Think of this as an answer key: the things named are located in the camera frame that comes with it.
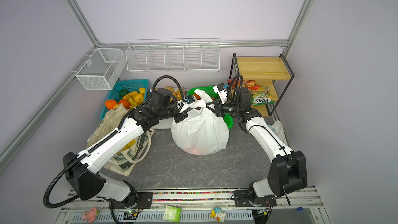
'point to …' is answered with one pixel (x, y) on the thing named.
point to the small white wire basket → (101, 70)
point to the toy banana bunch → (135, 99)
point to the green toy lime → (123, 92)
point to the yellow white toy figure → (216, 212)
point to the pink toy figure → (90, 215)
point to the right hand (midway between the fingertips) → (205, 106)
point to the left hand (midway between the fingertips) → (190, 108)
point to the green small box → (172, 214)
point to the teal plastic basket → (130, 85)
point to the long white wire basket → (173, 55)
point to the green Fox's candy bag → (261, 96)
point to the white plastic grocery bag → (203, 132)
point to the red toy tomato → (195, 151)
